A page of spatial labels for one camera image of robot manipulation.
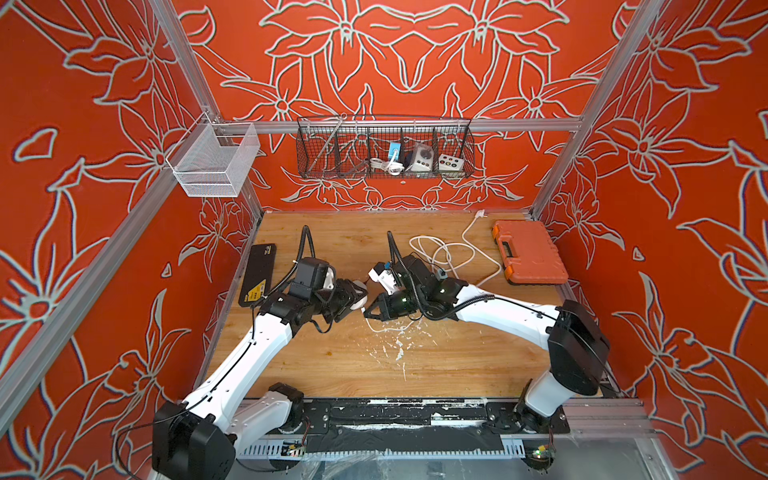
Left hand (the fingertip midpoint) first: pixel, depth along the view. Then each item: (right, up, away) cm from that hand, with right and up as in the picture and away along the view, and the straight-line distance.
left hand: (364, 296), depth 76 cm
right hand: (-1, -5, -3) cm, 6 cm away
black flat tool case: (-38, +3, +24) cm, 45 cm away
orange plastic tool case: (+56, +10, +25) cm, 63 cm away
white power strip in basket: (+18, +39, +14) cm, 45 cm away
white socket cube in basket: (+26, +40, +18) cm, 51 cm away
